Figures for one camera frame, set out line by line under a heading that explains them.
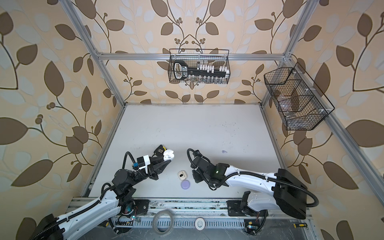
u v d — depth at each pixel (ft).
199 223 2.28
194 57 2.96
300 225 2.27
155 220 2.24
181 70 2.77
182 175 2.72
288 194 1.35
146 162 1.86
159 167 2.06
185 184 2.68
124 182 1.84
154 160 2.15
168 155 2.12
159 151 3.01
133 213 2.37
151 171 2.02
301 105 2.40
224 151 3.07
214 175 1.90
